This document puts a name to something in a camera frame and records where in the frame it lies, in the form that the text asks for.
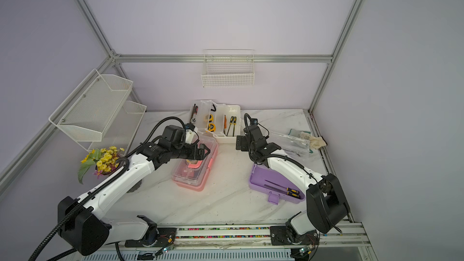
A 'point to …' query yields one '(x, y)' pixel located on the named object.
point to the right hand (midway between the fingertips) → (249, 141)
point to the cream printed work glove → (316, 142)
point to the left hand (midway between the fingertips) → (201, 153)
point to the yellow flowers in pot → (104, 160)
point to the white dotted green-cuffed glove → (299, 133)
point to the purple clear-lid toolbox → (273, 182)
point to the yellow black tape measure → (211, 127)
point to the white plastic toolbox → (199, 110)
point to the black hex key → (215, 109)
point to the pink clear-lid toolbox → (193, 174)
